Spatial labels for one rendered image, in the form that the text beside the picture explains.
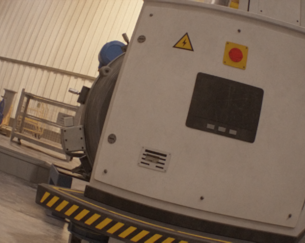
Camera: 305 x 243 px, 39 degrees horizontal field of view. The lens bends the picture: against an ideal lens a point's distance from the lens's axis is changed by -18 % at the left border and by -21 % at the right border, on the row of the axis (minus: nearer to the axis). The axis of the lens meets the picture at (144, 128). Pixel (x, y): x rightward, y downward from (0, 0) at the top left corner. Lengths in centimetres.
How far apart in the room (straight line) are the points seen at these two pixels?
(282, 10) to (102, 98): 100
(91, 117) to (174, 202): 111
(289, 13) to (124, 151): 78
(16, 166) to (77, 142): 157
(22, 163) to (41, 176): 19
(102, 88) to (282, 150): 127
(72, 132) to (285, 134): 130
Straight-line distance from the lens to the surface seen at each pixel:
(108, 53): 287
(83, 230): 111
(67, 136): 212
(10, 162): 362
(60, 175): 245
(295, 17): 155
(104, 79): 213
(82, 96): 223
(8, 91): 1112
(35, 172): 368
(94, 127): 211
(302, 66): 102
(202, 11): 113
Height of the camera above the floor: 45
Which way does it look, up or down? 3 degrees up
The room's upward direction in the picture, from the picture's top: 15 degrees clockwise
